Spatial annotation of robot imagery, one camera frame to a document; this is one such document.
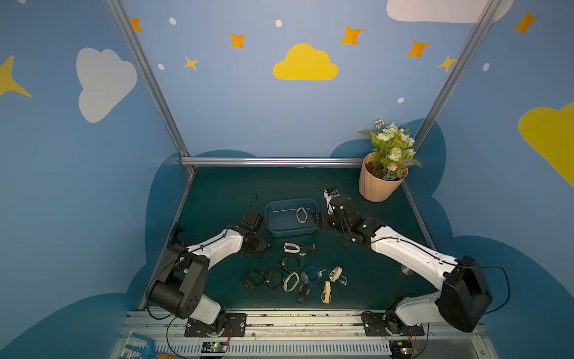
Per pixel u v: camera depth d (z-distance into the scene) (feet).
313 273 2.82
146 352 2.29
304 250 2.98
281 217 3.35
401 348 2.34
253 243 2.51
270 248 2.97
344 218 2.06
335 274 2.72
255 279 2.77
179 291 1.42
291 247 3.02
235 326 2.46
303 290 2.68
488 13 2.30
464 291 1.37
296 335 2.42
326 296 2.56
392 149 2.97
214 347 2.34
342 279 2.76
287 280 2.69
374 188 3.29
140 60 2.59
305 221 3.30
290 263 2.91
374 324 2.49
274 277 2.75
